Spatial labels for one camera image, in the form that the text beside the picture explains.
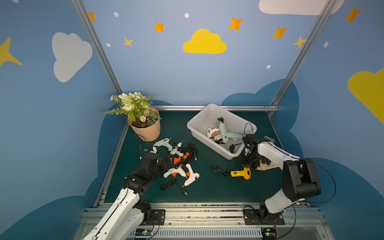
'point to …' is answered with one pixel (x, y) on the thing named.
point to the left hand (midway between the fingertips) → (168, 158)
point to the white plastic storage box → (208, 118)
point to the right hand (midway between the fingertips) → (247, 164)
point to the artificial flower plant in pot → (143, 118)
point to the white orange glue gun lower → (178, 169)
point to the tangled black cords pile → (188, 151)
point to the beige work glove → (265, 166)
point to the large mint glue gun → (226, 134)
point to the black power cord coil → (232, 147)
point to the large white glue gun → (215, 131)
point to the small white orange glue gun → (191, 176)
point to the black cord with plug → (171, 183)
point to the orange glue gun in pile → (177, 160)
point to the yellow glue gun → (246, 173)
